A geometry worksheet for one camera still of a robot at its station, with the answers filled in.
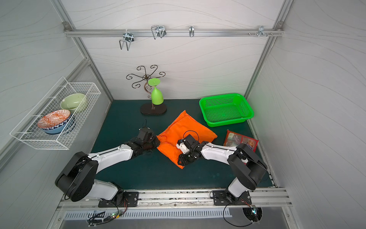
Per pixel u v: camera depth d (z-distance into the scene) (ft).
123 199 2.35
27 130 1.83
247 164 1.57
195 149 2.30
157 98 3.00
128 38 2.57
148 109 3.73
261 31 2.51
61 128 1.87
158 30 2.52
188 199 2.46
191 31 2.56
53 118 2.05
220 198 2.40
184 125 3.43
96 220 2.22
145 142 2.31
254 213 2.35
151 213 2.31
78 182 1.39
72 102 2.36
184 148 2.63
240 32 5.11
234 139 3.05
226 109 3.76
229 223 2.14
